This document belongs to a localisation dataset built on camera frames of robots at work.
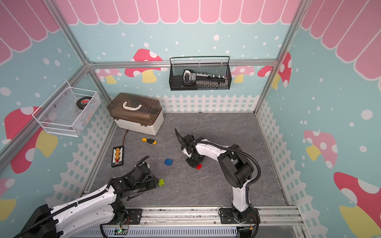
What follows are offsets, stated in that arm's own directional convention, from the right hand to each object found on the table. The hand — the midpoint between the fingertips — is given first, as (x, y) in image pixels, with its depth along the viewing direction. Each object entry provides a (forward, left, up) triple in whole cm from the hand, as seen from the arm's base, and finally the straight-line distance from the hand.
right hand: (195, 163), depth 92 cm
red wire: (+26, +50, 0) cm, 57 cm away
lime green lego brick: (-12, +19, +1) cm, 23 cm away
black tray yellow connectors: (+5, +49, +1) cm, 50 cm away
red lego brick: (-4, -2, +3) cm, 6 cm away
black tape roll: (+19, +59, +34) cm, 71 cm away
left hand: (-13, +22, +1) cm, 26 cm away
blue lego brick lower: (0, +16, +3) cm, 16 cm away
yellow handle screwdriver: (+16, +31, +2) cm, 35 cm away
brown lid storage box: (+25, +36, +21) cm, 49 cm away
